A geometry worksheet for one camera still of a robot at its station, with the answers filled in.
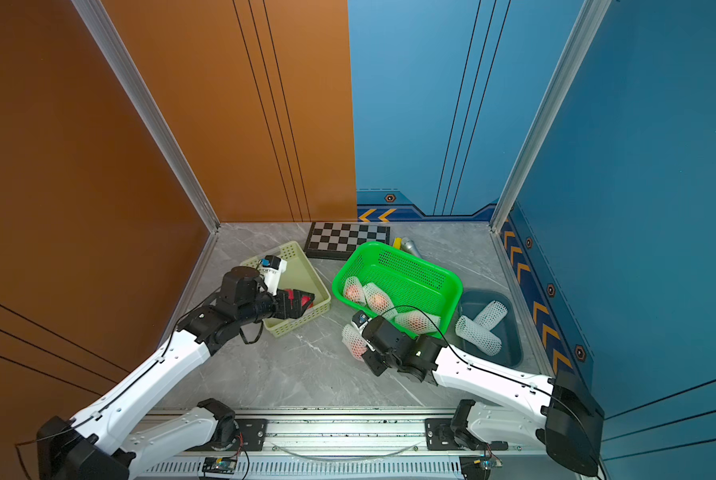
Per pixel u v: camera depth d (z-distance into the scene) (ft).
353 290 3.06
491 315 2.92
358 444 2.38
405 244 3.59
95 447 1.27
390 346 1.90
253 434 2.44
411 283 3.36
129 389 1.43
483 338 2.70
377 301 3.00
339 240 3.65
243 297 1.93
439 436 2.38
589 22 2.31
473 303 2.97
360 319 2.24
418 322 2.79
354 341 2.59
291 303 2.20
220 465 2.36
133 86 2.67
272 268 2.22
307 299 2.32
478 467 2.32
